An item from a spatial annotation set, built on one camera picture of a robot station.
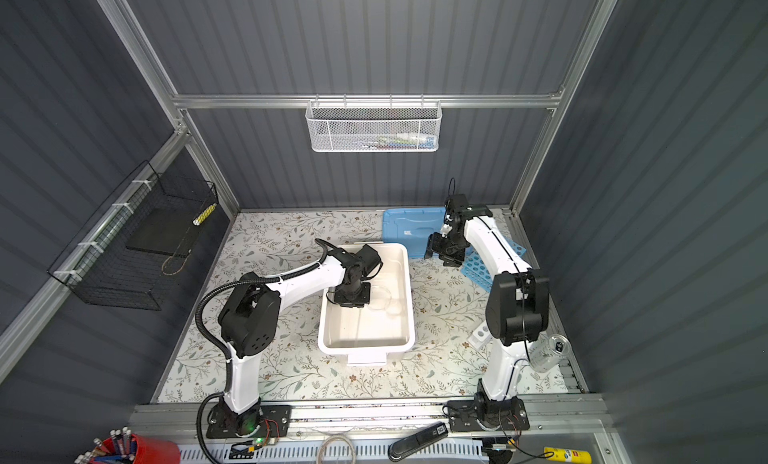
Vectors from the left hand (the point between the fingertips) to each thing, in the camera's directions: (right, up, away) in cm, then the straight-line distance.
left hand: (360, 304), depth 91 cm
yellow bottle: (+50, -29, -24) cm, 63 cm away
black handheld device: (+16, -30, -18) cm, 38 cm away
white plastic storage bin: (+8, -7, -1) cm, 10 cm away
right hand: (+23, +14, -1) cm, 27 cm away
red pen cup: (-43, -22, -31) cm, 58 cm away
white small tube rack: (+35, -8, -8) cm, 36 cm away
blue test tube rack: (+38, +10, +5) cm, 39 cm away
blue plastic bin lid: (+18, +25, +23) cm, 38 cm away
